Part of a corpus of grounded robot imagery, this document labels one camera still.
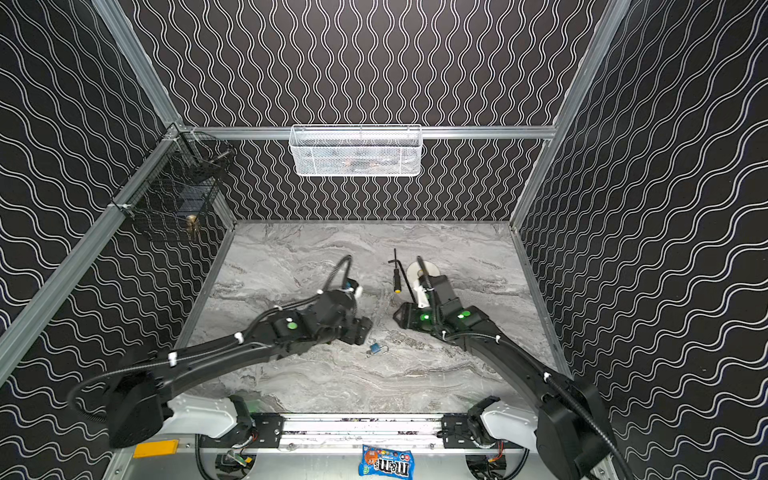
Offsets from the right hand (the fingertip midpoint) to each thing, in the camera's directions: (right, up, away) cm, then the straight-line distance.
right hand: (403, 317), depth 82 cm
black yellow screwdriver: (-1, +10, +22) cm, 24 cm away
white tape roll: (+5, +13, +24) cm, 27 cm away
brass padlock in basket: (-59, +26, +1) cm, 65 cm away
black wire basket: (-72, +43, +15) cm, 85 cm away
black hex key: (+2, +10, +21) cm, 24 cm away
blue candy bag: (-5, -30, -13) cm, 34 cm away
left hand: (-9, 0, -6) cm, 11 cm away
